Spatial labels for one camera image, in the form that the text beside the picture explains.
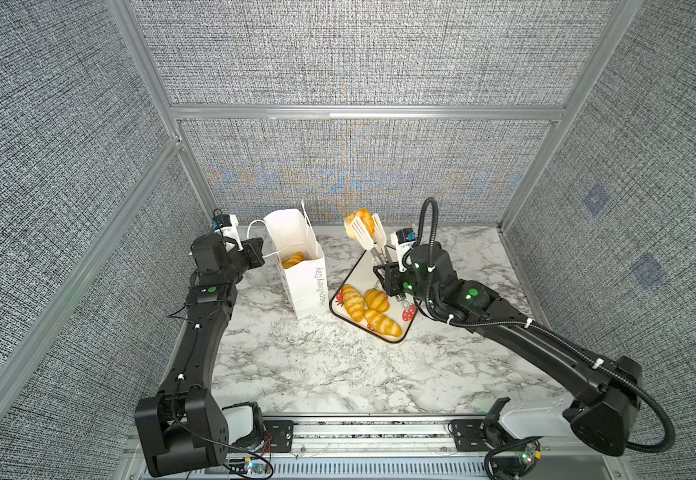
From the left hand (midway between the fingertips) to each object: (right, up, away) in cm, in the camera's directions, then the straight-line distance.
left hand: (262, 239), depth 79 cm
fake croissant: (+25, -19, +14) cm, 34 cm away
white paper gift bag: (+5, +3, +11) cm, 13 cm away
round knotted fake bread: (+27, +5, -5) cm, 28 cm away
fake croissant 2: (+33, -25, +10) cm, 42 cm away
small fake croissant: (+32, -19, +15) cm, 40 cm away
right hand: (+31, -7, -5) cm, 32 cm away
